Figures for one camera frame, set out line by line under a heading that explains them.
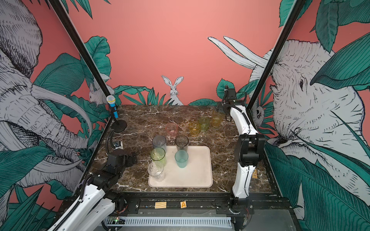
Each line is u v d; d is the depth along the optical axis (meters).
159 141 1.06
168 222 0.70
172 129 1.03
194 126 1.10
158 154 0.88
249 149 0.53
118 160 0.59
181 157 0.89
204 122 1.05
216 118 1.06
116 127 1.07
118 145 0.69
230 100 0.68
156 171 0.83
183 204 0.74
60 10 0.70
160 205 0.74
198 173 0.86
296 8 0.70
